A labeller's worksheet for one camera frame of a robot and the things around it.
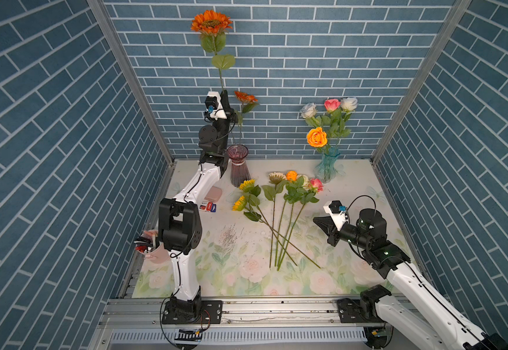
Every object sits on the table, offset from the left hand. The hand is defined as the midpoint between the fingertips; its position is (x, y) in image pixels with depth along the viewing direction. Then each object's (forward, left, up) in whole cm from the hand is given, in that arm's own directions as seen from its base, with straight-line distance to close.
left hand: (232, 91), depth 72 cm
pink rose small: (-4, -37, -46) cm, 59 cm away
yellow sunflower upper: (-4, -4, -47) cm, 47 cm away
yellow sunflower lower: (-15, -1, -45) cm, 48 cm away
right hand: (-31, -30, -30) cm, 53 cm away
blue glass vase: (+4, -42, -43) cm, 60 cm away
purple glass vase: (+5, +1, -33) cm, 33 cm away
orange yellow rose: (-4, -31, -16) cm, 35 cm away
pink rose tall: (+12, -42, -19) cm, 48 cm away
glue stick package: (-14, +14, -49) cm, 53 cm away
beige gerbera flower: (-3, -19, -45) cm, 49 cm away
